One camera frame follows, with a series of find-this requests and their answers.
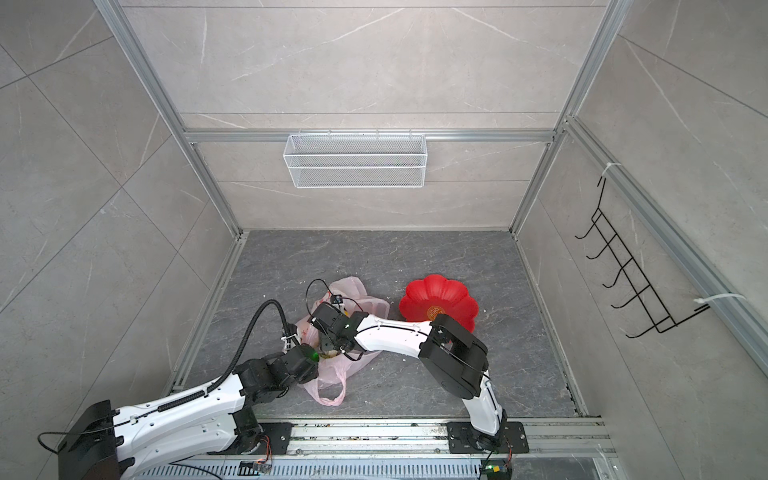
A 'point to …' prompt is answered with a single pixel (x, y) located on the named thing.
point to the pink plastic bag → (334, 372)
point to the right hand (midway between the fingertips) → (330, 337)
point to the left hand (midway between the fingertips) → (316, 354)
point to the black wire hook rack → (661, 319)
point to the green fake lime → (315, 356)
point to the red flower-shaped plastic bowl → (425, 299)
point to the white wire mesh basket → (355, 161)
